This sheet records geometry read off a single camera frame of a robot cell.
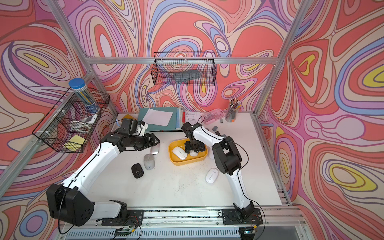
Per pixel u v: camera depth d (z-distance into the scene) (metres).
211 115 1.18
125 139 0.57
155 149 0.99
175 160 0.88
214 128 1.10
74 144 0.64
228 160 0.56
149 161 0.91
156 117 1.15
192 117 1.19
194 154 0.94
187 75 0.88
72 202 0.39
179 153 0.94
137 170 0.87
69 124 0.75
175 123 1.11
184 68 1.00
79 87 0.71
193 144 0.83
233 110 1.07
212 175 0.86
